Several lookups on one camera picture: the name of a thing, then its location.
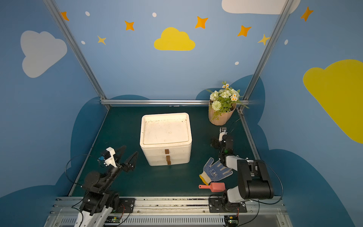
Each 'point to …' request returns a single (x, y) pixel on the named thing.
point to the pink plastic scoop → (215, 187)
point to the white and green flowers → (222, 101)
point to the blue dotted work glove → (217, 171)
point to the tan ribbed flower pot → (224, 117)
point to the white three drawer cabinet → (166, 138)
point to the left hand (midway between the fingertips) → (130, 148)
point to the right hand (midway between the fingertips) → (222, 135)
